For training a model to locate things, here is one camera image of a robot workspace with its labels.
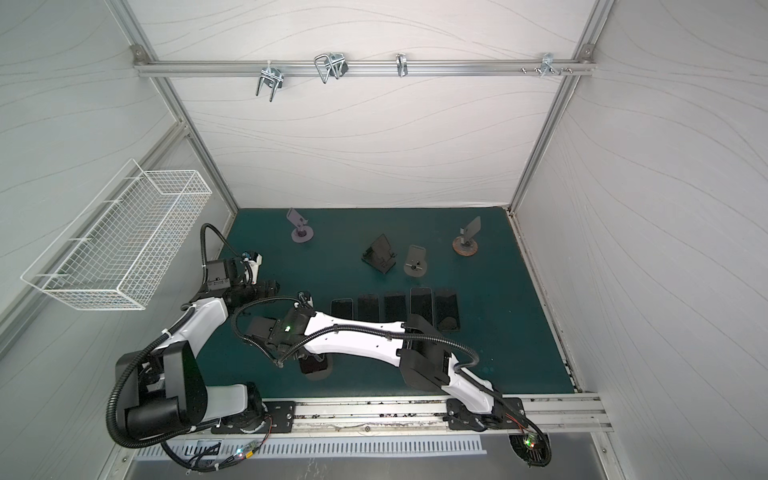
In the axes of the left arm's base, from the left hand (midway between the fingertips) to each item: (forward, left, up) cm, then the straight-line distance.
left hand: (268, 280), depth 91 cm
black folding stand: (+11, -34, -1) cm, 36 cm away
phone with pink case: (-3, -40, -10) cm, 41 cm away
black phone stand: (-5, -31, -7) cm, 32 cm away
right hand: (-17, -17, +3) cm, 24 cm away
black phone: (-5, -23, -7) cm, 24 cm away
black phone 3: (-3, -56, -7) cm, 56 cm away
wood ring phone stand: (+20, -65, -6) cm, 68 cm away
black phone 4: (-24, -18, -2) cm, 30 cm away
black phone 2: (-3, -48, -7) cm, 48 cm away
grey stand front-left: (-25, -21, -4) cm, 33 cm away
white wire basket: (-7, +25, +24) cm, 35 cm away
